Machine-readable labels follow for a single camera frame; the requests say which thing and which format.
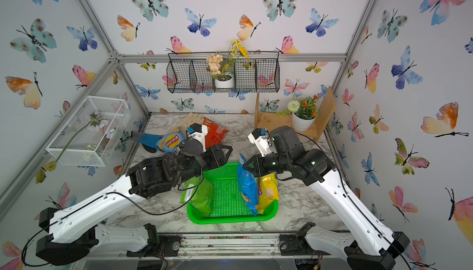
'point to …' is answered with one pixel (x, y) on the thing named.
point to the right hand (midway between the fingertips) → (245, 165)
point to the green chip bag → (198, 193)
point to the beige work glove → (191, 118)
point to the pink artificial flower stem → (93, 124)
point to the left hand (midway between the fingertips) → (230, 150)
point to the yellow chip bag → (268, 187)
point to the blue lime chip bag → (167, 142)
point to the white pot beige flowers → (223, 81)
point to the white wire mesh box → (90, 135)
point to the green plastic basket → (229, 205)
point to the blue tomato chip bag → (248, 185)
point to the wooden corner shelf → (270, 119)
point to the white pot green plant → (303, 113)
